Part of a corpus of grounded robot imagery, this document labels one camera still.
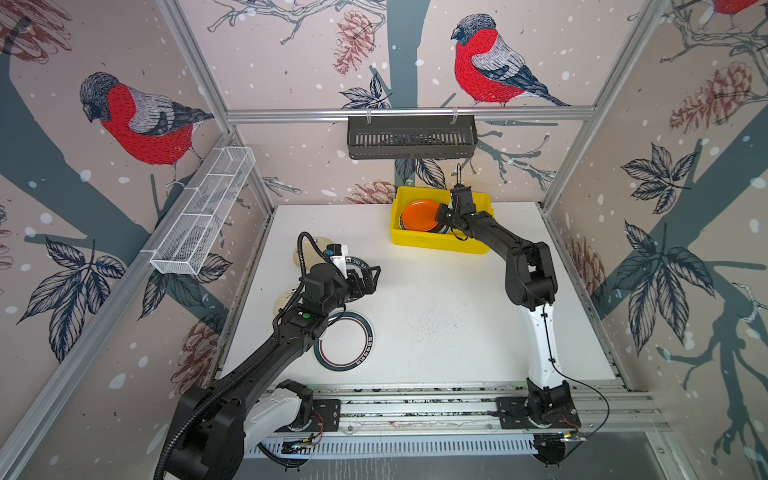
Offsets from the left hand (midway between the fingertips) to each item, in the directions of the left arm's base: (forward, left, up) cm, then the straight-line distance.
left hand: (373, 264), depth 80 cm
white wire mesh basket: (-1, +45, +12) cm, 46 cm away
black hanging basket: (+48, -12, +8) cm, 50 cm away
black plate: (+26, -23, -15) cm, 38 cm away
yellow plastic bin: (+13, -25, -7) cm, 29 cm away
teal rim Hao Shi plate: (+13, +9, -19) cm, 25 cm away
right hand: (+31, -23, -10) cm, 40 cm away
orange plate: (+33, -16, -15) cm, 39 cm away
